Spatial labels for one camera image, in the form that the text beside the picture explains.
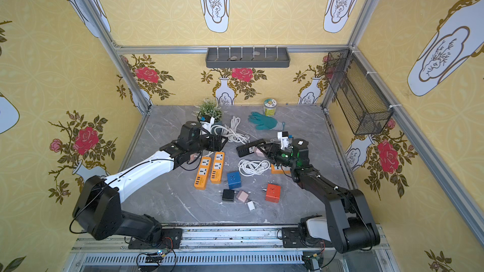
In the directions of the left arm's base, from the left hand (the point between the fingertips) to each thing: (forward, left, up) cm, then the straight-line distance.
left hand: (220, 137), depth 85 cm
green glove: (+20, -23, -15) cm, 35 cm away
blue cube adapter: (-15, -6, -13) cm, 21 cm away
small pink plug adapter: (-8, -16, 0) cm, 18 cm away
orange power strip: (-12, +9, -14) cm, 21 cm away
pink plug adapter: (-21, -9, -16) cm, 28 cm away
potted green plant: (+19, +6, -1) cm, 20 cm away
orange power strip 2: (-8, +2, -15) cm, 17 cm away
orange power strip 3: (-10, -27, -14) cm, 32 cm away
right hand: (-7, -15, -1) cm, 17 cm away
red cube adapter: (-22, -22, -11) cm, 33 cm away
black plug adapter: (-20, -3, -16) cm, 26 cm away
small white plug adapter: (-25, -13, -15) cm, 32 cm away
